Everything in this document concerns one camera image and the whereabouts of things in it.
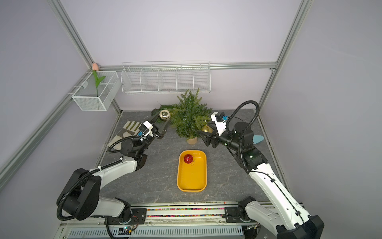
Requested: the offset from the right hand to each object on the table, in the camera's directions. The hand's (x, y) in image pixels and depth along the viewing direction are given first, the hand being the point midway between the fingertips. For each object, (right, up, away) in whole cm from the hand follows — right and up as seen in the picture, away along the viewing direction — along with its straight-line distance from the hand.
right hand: (203, 126), depth 66 cm
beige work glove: (-52, -3, +42) cm, 67 cm away
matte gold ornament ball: (+2, -1, +9) cm, 9 cm away
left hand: (-17, +5, +1) cm, 18 cm away
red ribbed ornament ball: (-8, -20, +23) cm, 32 cm away
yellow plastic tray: (-6, -29, +22) cm, 37 cm away
